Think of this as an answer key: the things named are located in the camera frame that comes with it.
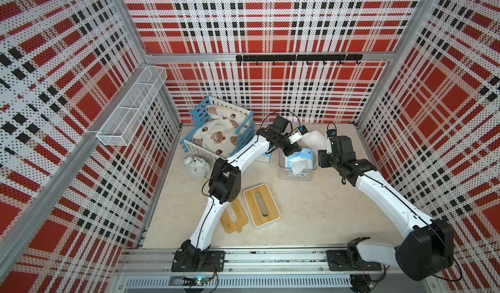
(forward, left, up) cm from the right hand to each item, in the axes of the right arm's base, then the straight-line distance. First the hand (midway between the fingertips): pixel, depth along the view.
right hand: (328, 152), depth 83 cm
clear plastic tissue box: (-4, +16, -14) cm, 21 cm away
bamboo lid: (-25, +43, -19) cm, 54 cm away
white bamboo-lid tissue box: (-18, +29, -16) cm, 38 cm away
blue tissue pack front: (+1, +11, -9) cm, 14 cm away
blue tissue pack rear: (+8, +28, -16) cm, 33 cm away
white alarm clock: (-1, +60, -10) cm, 61 cm away
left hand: (+7, +10, -5) cm, 13 cm away
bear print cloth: (+21, +53, -10) cm, 58 cm away
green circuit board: (-45, +54, -18) cm, 73 cm away
